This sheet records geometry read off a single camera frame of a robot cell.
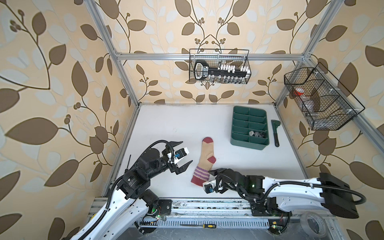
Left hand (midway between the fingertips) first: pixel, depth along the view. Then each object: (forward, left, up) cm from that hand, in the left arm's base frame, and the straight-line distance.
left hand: (186, 149), depth 67 cm
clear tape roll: (-24, -62, -26) cm, 71 cm away
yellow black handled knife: (-26, -12, -25) cm, 38 cm away
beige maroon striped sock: (+6, -10, -26) cm, 28 cm away
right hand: (-5, -12, -16) cm, 21 cm away
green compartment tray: (+27, -39, -20) cm, 52 cm away
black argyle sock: (+23, -43, -20) cm, 52 cm away
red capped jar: (+33, -60, +8) cm, 69 cm away
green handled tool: (+35, -60, -24) cm, 73 cm away
